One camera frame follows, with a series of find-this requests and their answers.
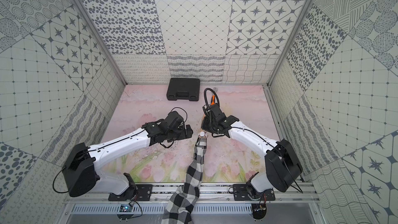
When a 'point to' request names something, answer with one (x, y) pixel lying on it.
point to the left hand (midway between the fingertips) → (191, 135)
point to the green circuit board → (125, 208)
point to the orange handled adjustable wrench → (213, 99)
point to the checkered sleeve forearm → (180, 208)
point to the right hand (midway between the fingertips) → (203, 127)
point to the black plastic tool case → (182, 88)
